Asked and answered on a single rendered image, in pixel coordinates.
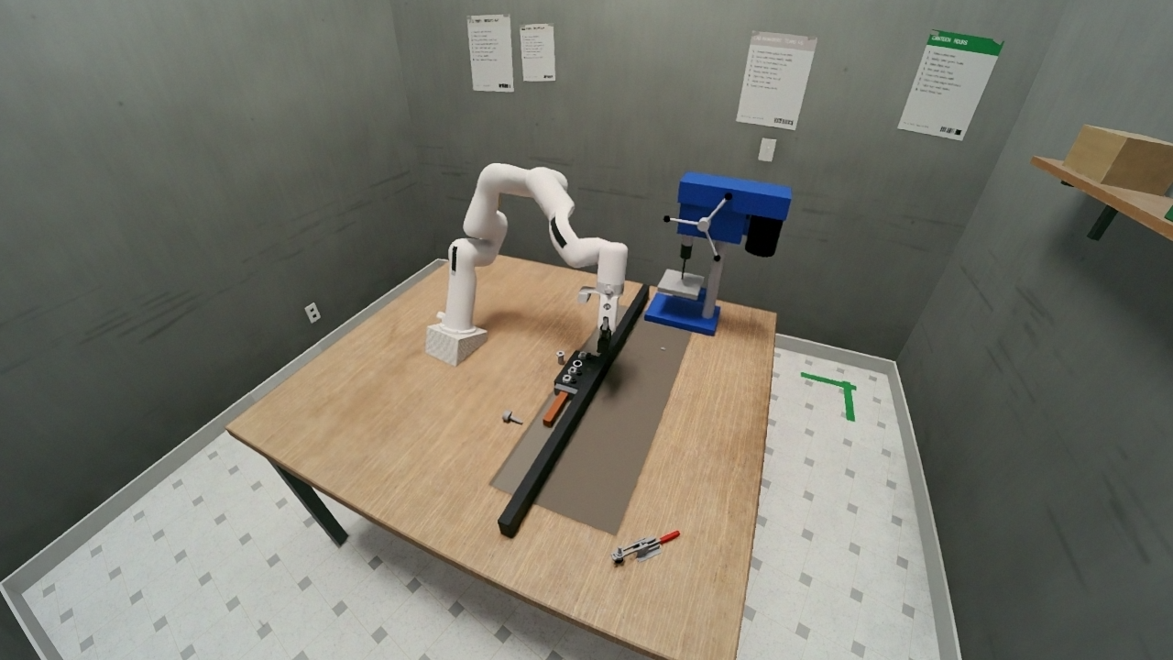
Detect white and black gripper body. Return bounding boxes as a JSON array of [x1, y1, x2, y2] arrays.
[[597, 293, 623, 332]]

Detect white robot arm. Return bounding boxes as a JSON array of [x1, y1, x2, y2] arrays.
[[436, 163, 628, 335]]

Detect blue drill press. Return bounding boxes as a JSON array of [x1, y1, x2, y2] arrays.
[[644, 172, 792, 336]]

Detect long black flat bar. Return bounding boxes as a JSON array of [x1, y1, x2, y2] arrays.
[[499, 284, 650, 538]]

